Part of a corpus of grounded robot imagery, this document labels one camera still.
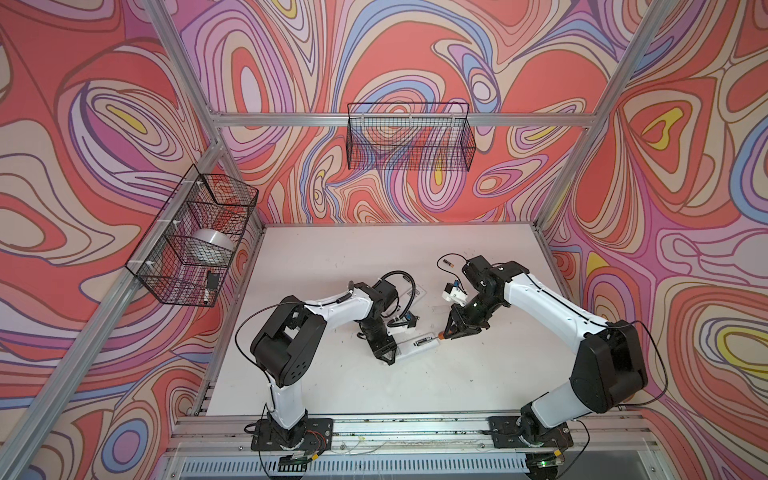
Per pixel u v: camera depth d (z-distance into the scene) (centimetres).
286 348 48
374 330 75
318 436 73
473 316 71
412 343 86
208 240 72
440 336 79
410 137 96
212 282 72
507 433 73
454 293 78
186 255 73
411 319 81
